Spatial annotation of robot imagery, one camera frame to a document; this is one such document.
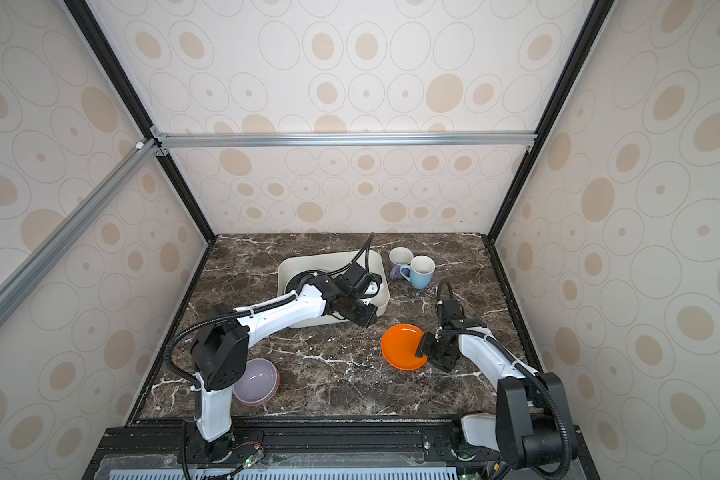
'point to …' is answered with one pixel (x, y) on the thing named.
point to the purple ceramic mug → (398, 257)
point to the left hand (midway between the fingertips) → (384, 317)
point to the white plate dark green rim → (294, 281)
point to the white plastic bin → (332, 262)
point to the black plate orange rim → (399, 345)
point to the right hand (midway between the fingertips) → (425, 355)
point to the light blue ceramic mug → (422, 270)
